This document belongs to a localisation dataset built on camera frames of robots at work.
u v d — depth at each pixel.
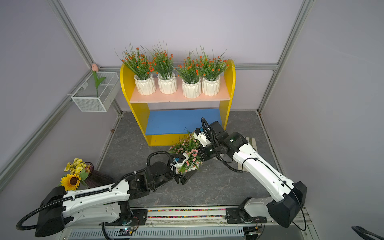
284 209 0.37
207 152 0.62
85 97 0.77
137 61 0.66
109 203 0.49
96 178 0.74
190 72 0.63
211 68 0.60
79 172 0.64
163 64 0.62
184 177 0.63
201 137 0.66
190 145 0.64
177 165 0.58
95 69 0.89
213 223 0.73
